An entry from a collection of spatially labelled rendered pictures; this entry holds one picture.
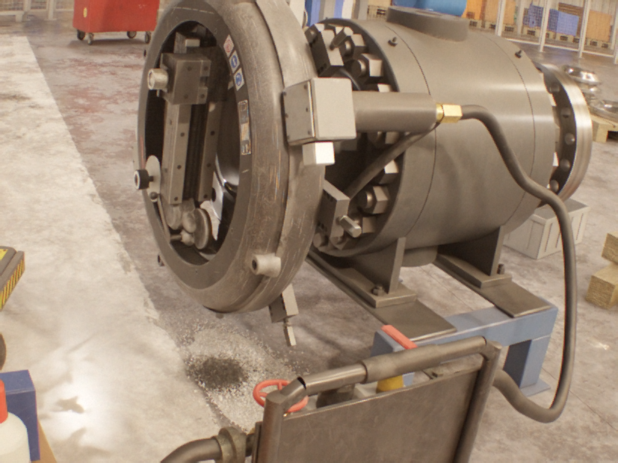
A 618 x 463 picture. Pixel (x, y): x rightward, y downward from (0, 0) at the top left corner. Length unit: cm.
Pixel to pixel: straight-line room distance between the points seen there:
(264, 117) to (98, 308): 104
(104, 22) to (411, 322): 554
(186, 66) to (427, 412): 85
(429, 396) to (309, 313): 125
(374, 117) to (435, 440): 57
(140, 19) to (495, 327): 565
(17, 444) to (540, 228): 258
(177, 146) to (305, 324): 77
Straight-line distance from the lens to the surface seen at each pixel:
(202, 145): 175
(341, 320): 231
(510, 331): 195
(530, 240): 307
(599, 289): 279
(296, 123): 134
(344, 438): 105
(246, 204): 145
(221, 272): 158
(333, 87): 132
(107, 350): 205
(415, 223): 177
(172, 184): 175
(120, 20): 703
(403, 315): 181
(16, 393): 84
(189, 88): 160
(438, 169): 171
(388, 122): 140
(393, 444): 112
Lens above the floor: 106
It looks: 22 degrees down
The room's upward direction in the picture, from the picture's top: 7 degrees clockwise
